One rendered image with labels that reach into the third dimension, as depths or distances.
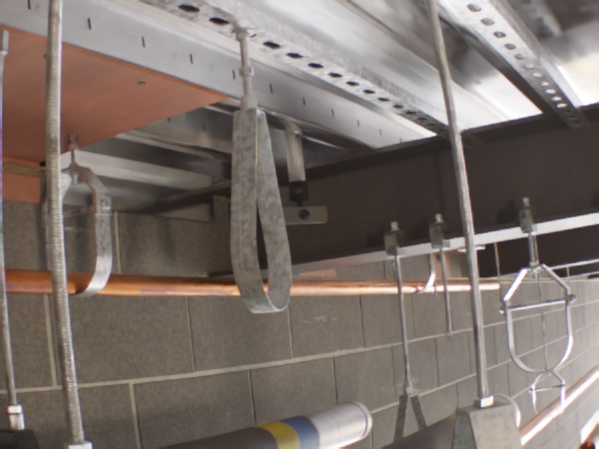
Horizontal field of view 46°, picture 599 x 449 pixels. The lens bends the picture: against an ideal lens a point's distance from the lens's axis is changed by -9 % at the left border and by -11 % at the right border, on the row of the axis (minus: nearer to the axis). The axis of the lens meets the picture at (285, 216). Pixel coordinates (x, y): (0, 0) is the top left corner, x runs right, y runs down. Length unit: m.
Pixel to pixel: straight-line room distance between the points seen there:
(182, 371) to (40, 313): 0.40
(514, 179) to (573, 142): 0.15
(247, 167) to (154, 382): 0.86
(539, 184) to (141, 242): 0.81
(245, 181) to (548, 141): 0.88
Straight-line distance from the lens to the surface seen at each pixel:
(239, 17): 0.81
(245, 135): 0.79
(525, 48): 1.01
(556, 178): 1.51
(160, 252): 1.61
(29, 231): 1.36
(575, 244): 3.35
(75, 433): 0.43
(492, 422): 0.61
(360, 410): 1.28
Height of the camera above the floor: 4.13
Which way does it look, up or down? 9 degrees up
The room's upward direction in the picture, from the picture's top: 6 degrees counter-clockwise
